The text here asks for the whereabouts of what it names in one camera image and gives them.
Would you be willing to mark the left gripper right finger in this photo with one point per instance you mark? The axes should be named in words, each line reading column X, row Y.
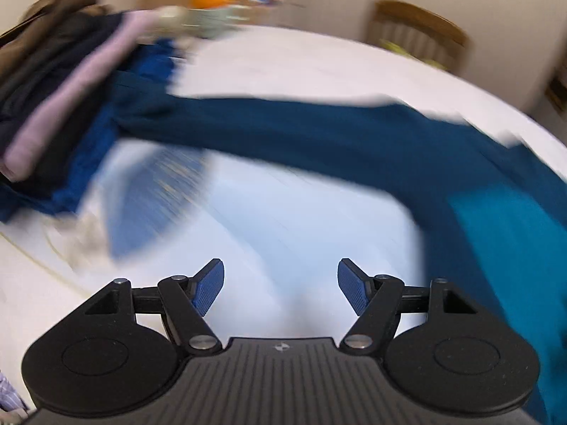
column 376, row 300

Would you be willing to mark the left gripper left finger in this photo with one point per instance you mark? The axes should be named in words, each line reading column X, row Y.
column 185, row 302

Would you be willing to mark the blue two-tone garment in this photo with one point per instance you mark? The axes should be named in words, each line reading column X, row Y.
column 493, row 218

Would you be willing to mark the blue mountain table mat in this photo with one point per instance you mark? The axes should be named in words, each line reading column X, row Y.
column 155, row 211

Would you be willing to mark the folded royal blue garment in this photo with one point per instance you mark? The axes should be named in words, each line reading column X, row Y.
column 64, row 172

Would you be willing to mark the folded lilac garment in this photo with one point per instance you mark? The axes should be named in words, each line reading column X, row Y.
column 40, row 127

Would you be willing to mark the green cloth on chair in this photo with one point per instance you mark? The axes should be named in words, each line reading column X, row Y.
column 397, row 49

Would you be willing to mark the folded black garment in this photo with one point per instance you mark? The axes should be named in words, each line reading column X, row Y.
column 46, row 68

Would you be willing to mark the far wooden chair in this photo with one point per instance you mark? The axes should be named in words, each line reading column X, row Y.
column 438, row 41

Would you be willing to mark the folded brown garment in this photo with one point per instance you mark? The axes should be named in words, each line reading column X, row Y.
column 33, row 29

